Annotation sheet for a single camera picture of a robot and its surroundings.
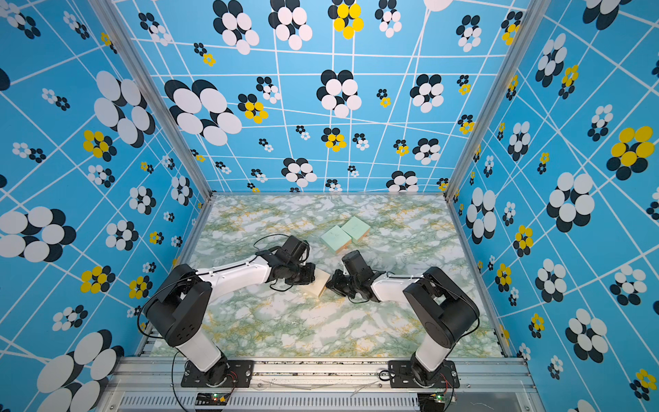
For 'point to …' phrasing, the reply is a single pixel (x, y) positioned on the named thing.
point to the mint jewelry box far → (356, 229)
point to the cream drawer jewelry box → (317, 287)
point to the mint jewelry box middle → (336, 239)
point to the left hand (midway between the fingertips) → (320, 277)
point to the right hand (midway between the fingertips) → (328, 284)
